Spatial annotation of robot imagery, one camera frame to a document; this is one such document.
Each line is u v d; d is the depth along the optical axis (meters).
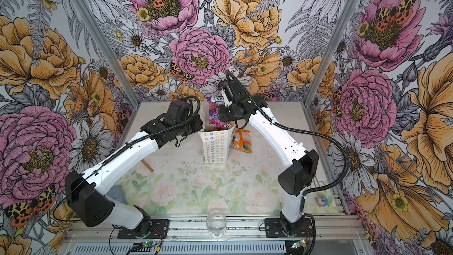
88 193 0.40
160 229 0.73
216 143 0.80
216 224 0.76
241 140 0.97
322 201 0.76
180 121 0.60
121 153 0.47
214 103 0.78
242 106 0.54
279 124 0.49
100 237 0.73
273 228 0.74
